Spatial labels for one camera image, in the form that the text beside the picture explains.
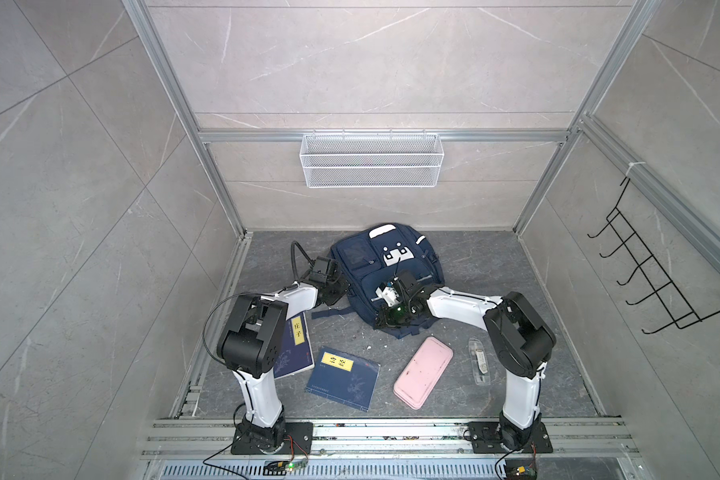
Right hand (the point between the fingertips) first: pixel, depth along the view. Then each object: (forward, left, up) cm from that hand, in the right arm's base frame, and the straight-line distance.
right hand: (374, 324), depth 91 cm
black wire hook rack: (-8, -62, +30) cm, 69 cm away
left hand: (+15, +7, +3) cm, 17 cm away
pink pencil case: (-15, -13, 0) cm, 20 cm away
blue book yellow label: (-15, +9, -3) cm, 18 cm away
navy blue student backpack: (+24, 0, +2) cm, 24 cm away
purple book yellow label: (-8, +23, -1) cm, 25 cm away
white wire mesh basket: (+48, -1, +27) cm, 55 cm away
